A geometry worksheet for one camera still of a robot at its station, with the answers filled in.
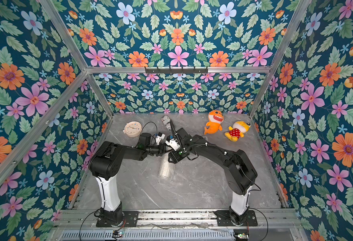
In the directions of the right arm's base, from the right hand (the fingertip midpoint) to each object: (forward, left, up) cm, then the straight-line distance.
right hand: (175, 154), depth 86 cm
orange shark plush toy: (+32, -26, -2) cm, 41 cm away
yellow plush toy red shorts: (+24, -42, -5) cm, 48 cm away
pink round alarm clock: (+24, +34, -6) cm, 42 cm away
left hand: (+6, +2, -3) cm, 7 cm away
